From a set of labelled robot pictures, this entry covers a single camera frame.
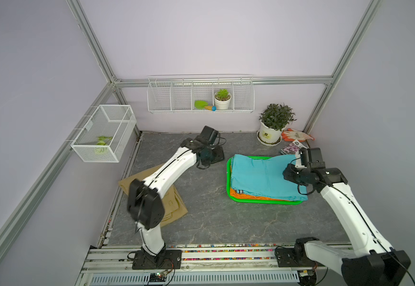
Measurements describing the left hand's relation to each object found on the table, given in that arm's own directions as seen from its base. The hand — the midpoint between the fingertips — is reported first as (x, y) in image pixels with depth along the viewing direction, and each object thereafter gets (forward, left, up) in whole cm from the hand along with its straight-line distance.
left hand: (222, 158), depth 83 cm
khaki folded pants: (-15, +25, -18) cm, 34 cm away
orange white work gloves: (+30, -50, -19) cm, 61 cm away
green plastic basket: (-17, -13, -13) cm, 25 cm away
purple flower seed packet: (+20, -49, -21) cm, 57 cm away
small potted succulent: (+29, -2, +13) cm, 32 cm away
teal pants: (-6, -21, -10) cm, 24 cm away
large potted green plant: (+26, -32, -2) cm, 41 cm away
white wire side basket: (+21, +51, +9) cm, 55 cm away
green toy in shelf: (+36, +8, +5) cm, 37 cm away
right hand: (-9, -28, 0) cm, 29 cm away
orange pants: (-14, -7, -9) cm, 18 cm away
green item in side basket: (+2, +51, +10) cm, 52 cm away
